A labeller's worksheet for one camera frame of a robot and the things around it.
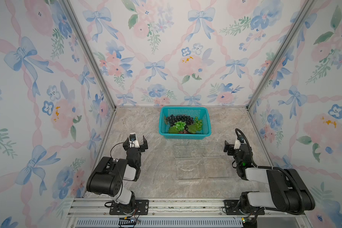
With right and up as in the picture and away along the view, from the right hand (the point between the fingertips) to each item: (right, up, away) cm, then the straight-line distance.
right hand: (233, 135), depth 93 cm
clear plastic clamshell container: (-30, -15, +2) cm, 34 cm away
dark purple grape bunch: (-41, +10, +12) cm, 43 cm away
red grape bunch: (-31, +1, +7) cm, 32 cm away
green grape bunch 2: (-21, +8, +10) cm, 24 cm away
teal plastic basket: (-41, +1, +5) cm, 41 cm away
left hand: (-62, -1, -4) cm, 62 cm away
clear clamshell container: (-11, -19, -4) cm, 23 cm away
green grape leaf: (-26, +4, +7) cm, 27 cm away
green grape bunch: (-34, +6, +6) cm, 36 cm away
